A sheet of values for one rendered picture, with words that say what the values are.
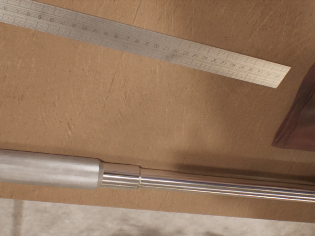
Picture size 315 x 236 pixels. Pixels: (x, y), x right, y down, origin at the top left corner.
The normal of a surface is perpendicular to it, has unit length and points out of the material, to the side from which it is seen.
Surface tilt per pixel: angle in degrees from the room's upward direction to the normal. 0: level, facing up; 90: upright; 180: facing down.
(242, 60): 0
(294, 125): 52
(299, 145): 2
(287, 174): 0
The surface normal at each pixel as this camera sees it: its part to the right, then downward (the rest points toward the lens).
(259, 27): 0.11, 0.72
